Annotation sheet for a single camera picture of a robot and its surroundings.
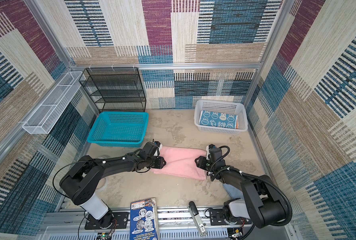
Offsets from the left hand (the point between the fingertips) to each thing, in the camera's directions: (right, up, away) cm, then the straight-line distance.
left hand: (165, 161), depth 91 cm
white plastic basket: (+48, +35, +21) cm, 63 cm away
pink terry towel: (+9, 0, +1) cm, 10 cm away
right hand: (+20, -2, 0) cm, 20 cm away
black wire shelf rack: (-38, +47, +18) cm, 63 cm away
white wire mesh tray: (-56, +27, -18) cm, 64 cm away
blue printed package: (-8, -24, -21) cm, 33 cm away
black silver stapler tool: (+16, -21, -20) cm, 33 cm away
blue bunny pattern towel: (+36, +26, +20) cm, 49 cm away
